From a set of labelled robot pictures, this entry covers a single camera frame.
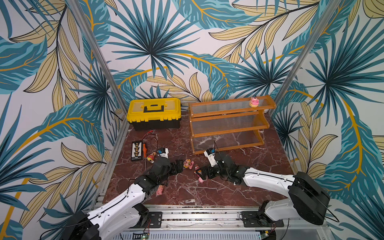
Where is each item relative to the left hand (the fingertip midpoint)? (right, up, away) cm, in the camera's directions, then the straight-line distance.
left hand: (177, 164), depth 82 cm
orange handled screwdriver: (-22, +5, +13) cm, 26 cm away
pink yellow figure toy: (+6, -1, +7) cm, 10 cm away
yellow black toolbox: (-19, +29, +16) cm, 38 cm away
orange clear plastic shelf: (+33, +22, +30) cm, 50 cm away
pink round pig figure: (+43, +34, +1) cm, 55 cm away
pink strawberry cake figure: (+11, -3, +5) cm, 12 cm away
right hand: (+14, -2, +1) cm, 14 cm away
